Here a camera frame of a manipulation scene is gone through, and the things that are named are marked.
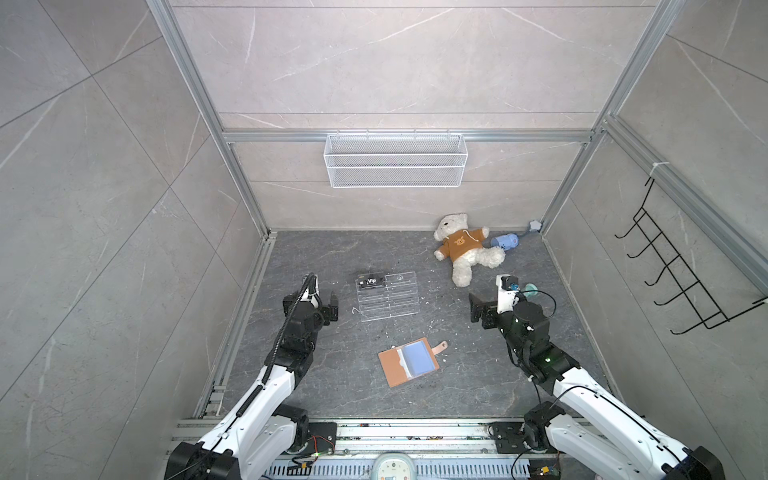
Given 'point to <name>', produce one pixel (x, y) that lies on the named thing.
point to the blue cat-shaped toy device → (506, 242)
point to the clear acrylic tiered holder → (391, 294)
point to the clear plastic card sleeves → (416, 358)
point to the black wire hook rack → (691, 288)
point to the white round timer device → (393, 466)
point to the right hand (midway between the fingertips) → (486, 290)
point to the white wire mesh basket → (396, 160)
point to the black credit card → (371, 279)
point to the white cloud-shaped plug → (535, 225)
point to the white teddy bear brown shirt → (464, 247)
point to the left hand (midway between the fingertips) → (312, 287)
